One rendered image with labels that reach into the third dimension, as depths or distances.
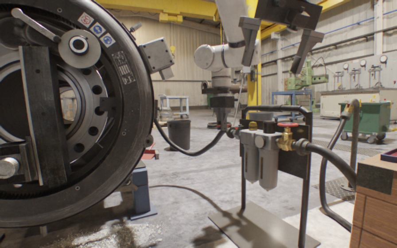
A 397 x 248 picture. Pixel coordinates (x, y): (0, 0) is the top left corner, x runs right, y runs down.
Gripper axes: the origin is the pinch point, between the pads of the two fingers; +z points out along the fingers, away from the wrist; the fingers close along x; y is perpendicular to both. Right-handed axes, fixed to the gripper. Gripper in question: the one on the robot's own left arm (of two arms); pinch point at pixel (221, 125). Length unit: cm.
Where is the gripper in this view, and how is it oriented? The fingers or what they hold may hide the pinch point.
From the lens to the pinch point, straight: 89.7
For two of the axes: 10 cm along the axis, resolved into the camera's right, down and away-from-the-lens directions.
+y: 8.9, -0.7, 4.5
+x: -4.5, -0.8, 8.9
